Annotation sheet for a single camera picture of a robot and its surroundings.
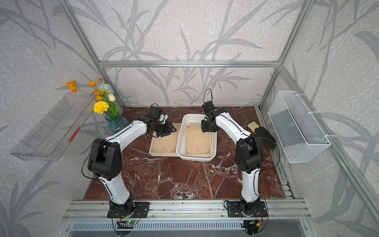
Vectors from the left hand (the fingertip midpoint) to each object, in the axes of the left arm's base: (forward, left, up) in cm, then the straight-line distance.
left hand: (174, 130), depth 91 cm
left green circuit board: (-47, +21, -15) cm, 53 cm away
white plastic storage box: (+14, -4, -6) cm, 16 cm away
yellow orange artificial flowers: (+12, +41, +15) cm, 46 cm away
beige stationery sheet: (-5, +7, -12) cm, 14 cm away
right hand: (+2, -19, 0) cm, 20 cm away
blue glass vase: (+3, +37, +2) cm, 37 cm away
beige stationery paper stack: (-2, -14, -12) cm, 19 cm away
